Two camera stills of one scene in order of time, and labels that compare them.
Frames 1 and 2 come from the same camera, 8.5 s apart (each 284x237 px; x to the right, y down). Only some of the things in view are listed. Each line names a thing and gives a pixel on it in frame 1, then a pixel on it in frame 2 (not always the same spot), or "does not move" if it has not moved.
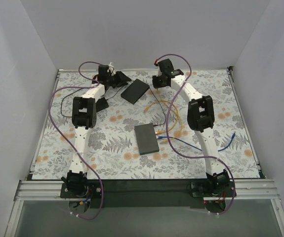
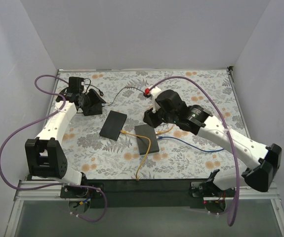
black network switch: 146,138 does not move
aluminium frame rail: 244,189 does not move
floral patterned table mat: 135,131 does not move
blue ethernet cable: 229,145 does not move
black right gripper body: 158,81 to 151,118
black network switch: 135,91 to 112,125
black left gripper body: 117,79 to 94,103
